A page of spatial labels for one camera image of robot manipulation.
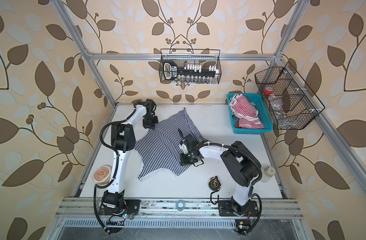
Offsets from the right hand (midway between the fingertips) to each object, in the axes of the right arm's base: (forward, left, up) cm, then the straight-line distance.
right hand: (182, 164), depth 89 cm
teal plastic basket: (+44, -58, +8) cm, 74 cm away
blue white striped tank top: (+12, +15, 0) cm, 19 cm away
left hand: (+28, +19, +2) cm, 34 cm away
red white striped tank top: (+34, -46, +9) cm, 58 cm away
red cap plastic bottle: (+15, -48, +35) cm, 61 cm away
